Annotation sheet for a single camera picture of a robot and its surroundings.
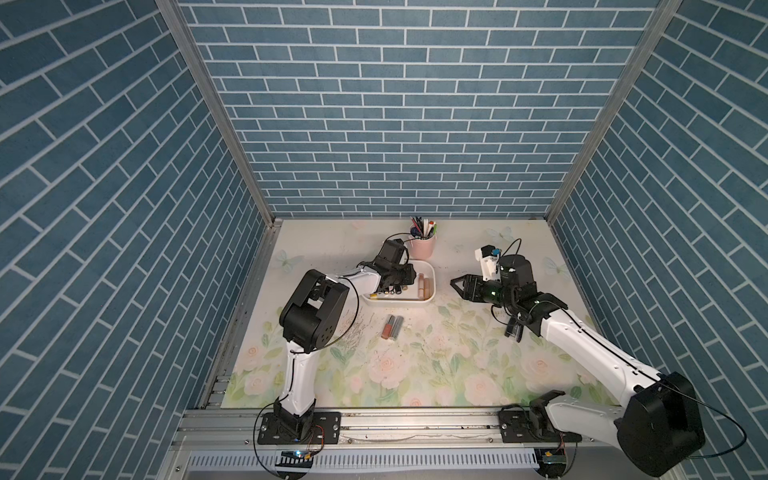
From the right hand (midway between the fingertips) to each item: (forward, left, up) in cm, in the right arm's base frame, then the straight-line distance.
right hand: (460, 283), depth 82 cm
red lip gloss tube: (-7, +20, -17) cm, 27 cm away
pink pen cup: (+20, +11, -9) cm, 24 cm away
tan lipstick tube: (+8, +8, -16) cm, 19 cm away
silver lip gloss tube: (-6, +17, -17) cm, 25 cm away
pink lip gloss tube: (+8, +10, -16) cm, 21 cm away
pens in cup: (+27, +11, -7) cm, 30 cm away
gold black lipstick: (+3, +26, -16) cm, 30 cm away
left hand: (+11, +11, -13) cm, 20 cm away
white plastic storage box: (+6, +14, -17) cm, 23 cm away
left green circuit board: (-41, +39, -20) cm, 60 cm away
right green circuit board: (-36, -24, -22) cm, 48 cm away
